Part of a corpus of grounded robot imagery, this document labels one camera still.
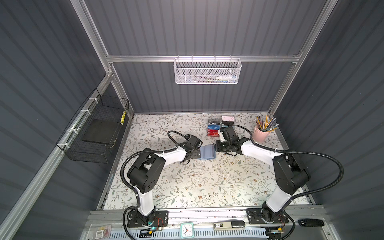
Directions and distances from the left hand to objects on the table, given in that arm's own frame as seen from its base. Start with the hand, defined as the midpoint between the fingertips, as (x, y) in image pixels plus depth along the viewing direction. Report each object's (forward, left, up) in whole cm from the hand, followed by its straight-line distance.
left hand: (192, 152), depth 96 cm
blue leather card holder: (0, -10, 0) cm, 10 cm away
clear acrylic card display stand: (+18, -23, +6) cm, 30 cm away
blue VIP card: (+17, -16, +5) cm, 24 cm away
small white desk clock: (-41, +4, 0) cm, 42 cm away
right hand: (0, -15, +6) cm, 16 cm away
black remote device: (-42, -55, +2) cm, 69 cm away
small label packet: (-40, +43, 0) cm, 58 cm away
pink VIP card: (+21, -27, +8) cm, 35 cm away
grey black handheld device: (-41, -17, +4) cm, 45 cm away
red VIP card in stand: (+14, -16, +2) cm, 21 cm away
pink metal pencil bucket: (+7, -46, +6) cm, 46 cm away
